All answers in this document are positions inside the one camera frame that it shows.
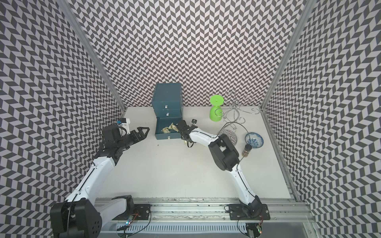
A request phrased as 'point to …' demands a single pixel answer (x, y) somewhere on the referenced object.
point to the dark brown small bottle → (247, 148)
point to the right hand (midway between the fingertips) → (189, 138)
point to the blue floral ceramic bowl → (255, 140)
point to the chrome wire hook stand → (233, 114)
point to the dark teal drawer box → (167, 103)
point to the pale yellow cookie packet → (165, 130)
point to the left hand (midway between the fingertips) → (144, 132)
